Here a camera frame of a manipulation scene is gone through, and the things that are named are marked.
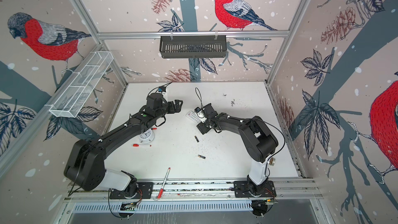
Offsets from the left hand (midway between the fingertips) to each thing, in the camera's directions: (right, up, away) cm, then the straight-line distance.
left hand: (176, 101), depth 84 cm
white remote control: (+8, -11, +16) cm, 21 cm away
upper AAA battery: (+12, -23, +6) cm, 27 cm away
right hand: (+15, -16, +12) cm, 25 cm away
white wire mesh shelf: (-48, 0, -13) cm, 50 cm away
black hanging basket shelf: (-2, +37, +22) cm, 43 cm away
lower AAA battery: (+13, -30, 0) cm, 33 cm away
